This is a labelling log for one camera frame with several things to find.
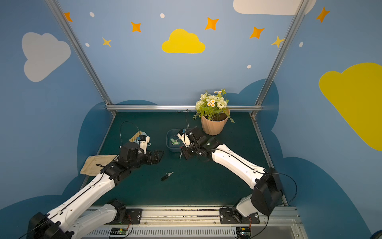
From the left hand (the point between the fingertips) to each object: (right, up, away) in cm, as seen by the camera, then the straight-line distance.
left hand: (157, 149), depth 80 cm
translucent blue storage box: (+5, +8, +21) cm, 23 cm away
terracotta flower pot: (+33, +14, +16) cm, 39 cm away
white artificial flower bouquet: (+30, +24, -1) cm, 38 cm away
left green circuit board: (-18, -39, -8) cm, 43 cm away
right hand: (+15, 0, 0) cm, 15 cm away
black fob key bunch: (+3, -17, +8) cm, 19 cm away
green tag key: (+6, +1, +24) cm, 25 cm away
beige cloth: (-44, -11, +13) cm, 47 cm away
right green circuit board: (+44, -40, -7) cm, 60 cm away
